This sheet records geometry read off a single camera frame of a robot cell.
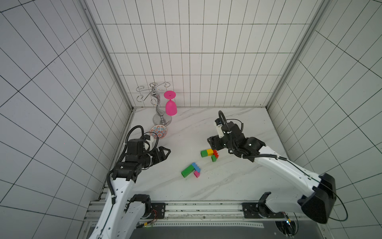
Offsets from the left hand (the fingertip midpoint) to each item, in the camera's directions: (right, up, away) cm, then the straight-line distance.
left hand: (164, 156), depth 74 cm
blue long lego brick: (+17, -10, +12) cm, 23 cm away
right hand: (+26, +11, +5) cm, 29 cm away
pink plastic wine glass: (0, +27, +23) cm, 35 cm away
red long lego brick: (+29, -3, +18) cm, 34 cm away
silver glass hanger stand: (-10, +20, +36) cm, 42 cm away
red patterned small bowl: (-10, +10, +29) cm, 32 cm away
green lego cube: (+27, -5, +15) cm, 32 cm away
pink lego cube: (+17, -13, +9) cm, 23 cm away
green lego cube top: (+22, -3, +18) cm, 28 cm away
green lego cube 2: (+11, -11, +11) cm, 19 cm away
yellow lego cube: (+26, -2, +18) cm, 31 cm away
